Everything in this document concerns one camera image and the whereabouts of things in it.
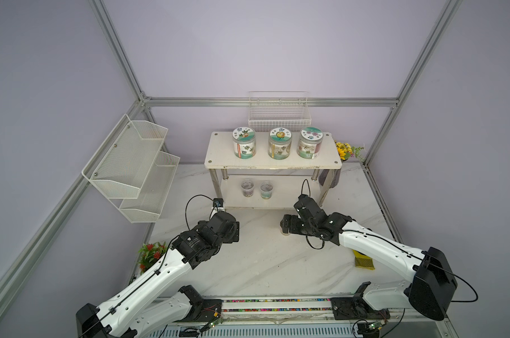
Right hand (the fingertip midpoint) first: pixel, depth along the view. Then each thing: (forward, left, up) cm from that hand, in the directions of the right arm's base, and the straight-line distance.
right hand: (290, 227), depth 83 cm
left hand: (-3, +26, +6) cm, 27 cm away
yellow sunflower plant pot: (+30, -26, +14) cm, 42 cm away
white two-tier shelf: (+11, +10, +22) cm, 26 cm away
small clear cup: (+20, +17, +1) cm, 27 cm away
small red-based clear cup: (-6, +3, +7) cm, 10 cm away
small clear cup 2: (+20, +9, 0) cm, 22 cm away
